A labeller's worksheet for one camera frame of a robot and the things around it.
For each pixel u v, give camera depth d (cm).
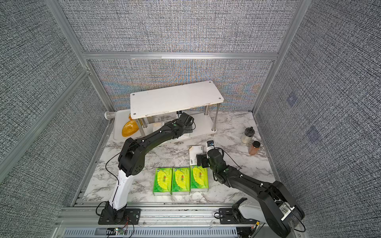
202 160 78
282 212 41
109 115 114
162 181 79
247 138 99
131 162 55
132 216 74
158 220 73
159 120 114
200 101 78
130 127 105
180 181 79
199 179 80
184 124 76
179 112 86
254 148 90
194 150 92
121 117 117
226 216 73
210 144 76
